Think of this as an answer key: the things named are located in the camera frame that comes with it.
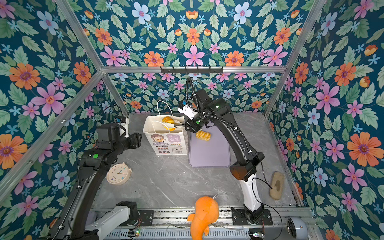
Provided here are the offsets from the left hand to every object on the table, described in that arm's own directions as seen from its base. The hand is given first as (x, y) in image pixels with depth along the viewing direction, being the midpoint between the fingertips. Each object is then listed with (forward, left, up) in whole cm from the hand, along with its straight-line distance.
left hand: (136, 131), depth 70 cm
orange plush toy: (-32, -31, -22) cm, 50 cm away
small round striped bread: (+9, -14, -3) cm, 17 cm away
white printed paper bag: (+3, -10, -15) cm, 18 cm away
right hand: (+3, -25, 0) cm, 25 cm away
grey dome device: (-41, -70, -22) cm, 84 cm away
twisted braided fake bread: (+15, -33, -27) cm, 45 cm away
